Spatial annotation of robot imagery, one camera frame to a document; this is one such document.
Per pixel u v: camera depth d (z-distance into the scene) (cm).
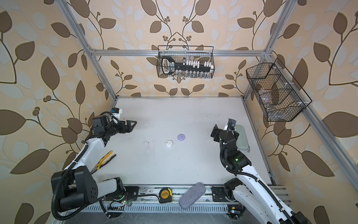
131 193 74
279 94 75
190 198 70
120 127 75
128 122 77
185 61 81
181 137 96
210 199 74
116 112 74
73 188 45
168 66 84
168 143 92
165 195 72
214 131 69
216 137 69
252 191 48
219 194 74
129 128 77
